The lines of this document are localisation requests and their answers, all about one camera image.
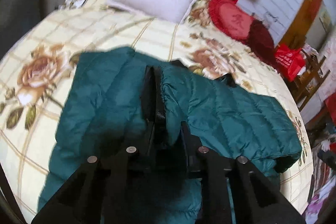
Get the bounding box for wooden chair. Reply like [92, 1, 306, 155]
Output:
[295, 48, 331, 111]

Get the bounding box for floral checked bed quilt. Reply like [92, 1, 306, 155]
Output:
[0, 0, 315, 224]

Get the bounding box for red shopping bag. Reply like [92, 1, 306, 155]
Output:
[274, 43, 306, 82]

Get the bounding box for pink floral cloth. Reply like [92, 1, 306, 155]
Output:
[304, 182, 336, 222]

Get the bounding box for dark green puffer jacket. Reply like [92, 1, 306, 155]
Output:
[38, 47, 302, 224]

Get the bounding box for dark red fuzzy cushion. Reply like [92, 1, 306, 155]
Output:
[247, 20, 276, 67]

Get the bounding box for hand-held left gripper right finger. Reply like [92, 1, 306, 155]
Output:
[180, 121, 306, 224]

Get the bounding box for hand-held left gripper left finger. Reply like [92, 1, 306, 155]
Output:
[31, 119, 168, 224]

